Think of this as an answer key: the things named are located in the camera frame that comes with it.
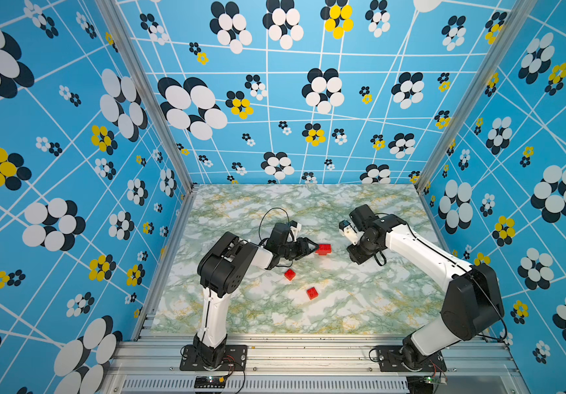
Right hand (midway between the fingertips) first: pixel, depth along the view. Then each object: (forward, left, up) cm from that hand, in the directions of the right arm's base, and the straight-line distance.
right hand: (359, 253), depth 86 cm
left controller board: (-37, +49, -11) cm, 62 cm away
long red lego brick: (+5, +12, -6) cm, 14 cm away
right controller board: (-37, -14, -10) cm, 41 cm away
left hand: (+6, +14, -5) cm, 16 cm away
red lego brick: (-4, +25, -8) cm, 27 cm away
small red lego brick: (-11, +17, -8) cm, 22 cm away
